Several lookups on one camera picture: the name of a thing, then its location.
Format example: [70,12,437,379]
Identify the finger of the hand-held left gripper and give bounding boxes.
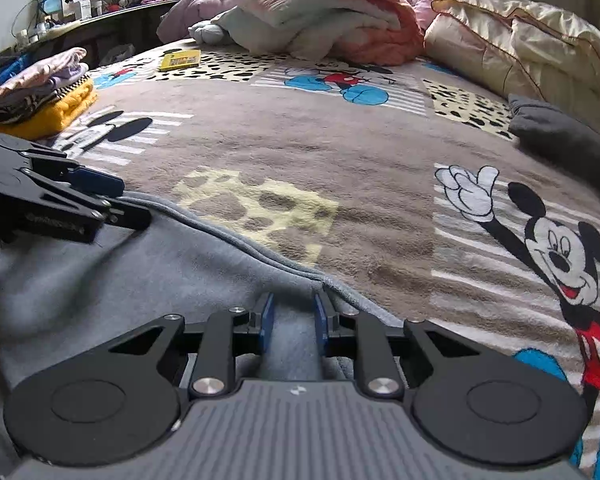
[35,182,153,233]
[22,147,127,197]

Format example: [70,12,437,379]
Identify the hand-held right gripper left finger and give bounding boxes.
[107,292,276,396]

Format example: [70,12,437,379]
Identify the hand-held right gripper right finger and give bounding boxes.
[314,292,481,398]

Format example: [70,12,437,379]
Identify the grey sweatpants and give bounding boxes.
[0,191,398,466]

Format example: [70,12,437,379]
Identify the yellow folded sweater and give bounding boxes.
[0,80,99,142]

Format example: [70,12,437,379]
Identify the dark patterned folded garment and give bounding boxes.
[0,72,93,128]

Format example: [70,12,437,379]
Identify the pink folded garment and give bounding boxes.
[0,47,88,106]

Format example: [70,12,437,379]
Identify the blue plastic bag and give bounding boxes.
[0,52,38,88]

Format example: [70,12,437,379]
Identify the grey bag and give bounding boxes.
[97,42,136,66]

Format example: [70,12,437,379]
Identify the yellow book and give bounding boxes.
[159,50,201,73]

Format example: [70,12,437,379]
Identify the dark desk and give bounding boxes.
[0,0,181,68]

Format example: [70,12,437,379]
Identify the cartoon printed blanket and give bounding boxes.
[45,35,600,471]

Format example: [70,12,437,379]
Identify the light blue plush toy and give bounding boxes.
[187,10,236,46]

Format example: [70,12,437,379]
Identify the purple quilt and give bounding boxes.
[156,0,241,43]

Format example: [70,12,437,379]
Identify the dark grey folded cloth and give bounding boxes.
[507,92,600,188]

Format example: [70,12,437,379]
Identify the pink folded quilt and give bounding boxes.
[222,0,426,66]

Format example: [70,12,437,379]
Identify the cream folded quilt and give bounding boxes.
[424,0,600,111]

